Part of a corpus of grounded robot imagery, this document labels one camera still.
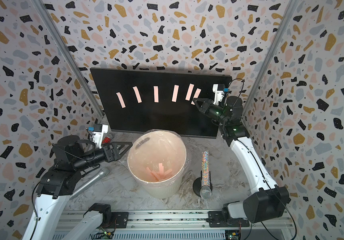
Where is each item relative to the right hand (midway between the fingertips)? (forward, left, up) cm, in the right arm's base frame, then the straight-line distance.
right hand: (193, 100), depth 66 cm
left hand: (-19, +26, -7) cm, 33 cm away
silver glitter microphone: (-31, -5, -23) cm, 39 cm away
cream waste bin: (-15, +18, -26) cm, 35 cm away
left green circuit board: (-46, +42, -45) cm, 77 cm away
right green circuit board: (-44, -21, -46) cm, 67 cm away
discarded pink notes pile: (-19, +16, -35) cm, 43 cm away
